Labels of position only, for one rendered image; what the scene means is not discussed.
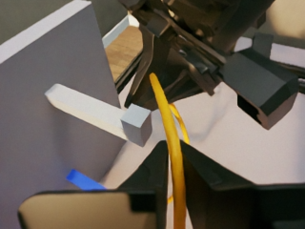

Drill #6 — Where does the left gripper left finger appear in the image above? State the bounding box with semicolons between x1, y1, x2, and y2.
17;140;169;229

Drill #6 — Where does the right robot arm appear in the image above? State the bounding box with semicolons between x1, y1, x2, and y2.
162;0;241;36

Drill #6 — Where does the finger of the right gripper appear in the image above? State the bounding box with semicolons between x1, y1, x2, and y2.
135;48;215;112
124;22;170;109

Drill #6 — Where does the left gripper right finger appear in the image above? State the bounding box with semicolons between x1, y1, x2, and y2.
179;140;305;229

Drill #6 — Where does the yellow cable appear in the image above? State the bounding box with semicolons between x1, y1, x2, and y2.
150;73;190;229

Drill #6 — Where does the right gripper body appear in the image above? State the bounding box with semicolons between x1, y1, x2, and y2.
118;0;299;131

